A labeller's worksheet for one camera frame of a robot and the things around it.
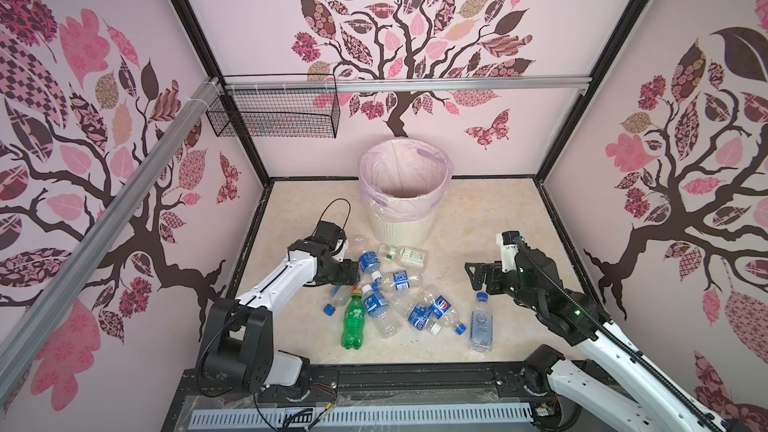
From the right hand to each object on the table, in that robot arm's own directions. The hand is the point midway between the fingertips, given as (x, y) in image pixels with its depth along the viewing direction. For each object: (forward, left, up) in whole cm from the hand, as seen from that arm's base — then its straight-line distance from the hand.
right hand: (481, 261), depth 74 cm
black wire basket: (+50, +60, +15) cm, 79 cm away
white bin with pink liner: (+36, +18, -8) cm, 41 cm away
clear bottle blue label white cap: (-9, +16, -14) cm, 23 cm away
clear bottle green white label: (+10, +19, -15) cm, 26 cm away
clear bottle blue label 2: (+8, +30, -14) cm, 34 cm away
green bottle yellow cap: (-12, +33, -16) cm, 39 cm away
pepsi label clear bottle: (-7, +9, -15) cm, 19 cm away
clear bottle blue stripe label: (-2, +38, -17) cm, 42 cm away
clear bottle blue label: (-6, +27, -14) cm, 31 cm away
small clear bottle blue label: (+2, +20, -15) cm, 25 cm away
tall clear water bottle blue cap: (-11, -1, -15) cm, 19 cm away
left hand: (+1, +36, -14) cm, 39 cm away
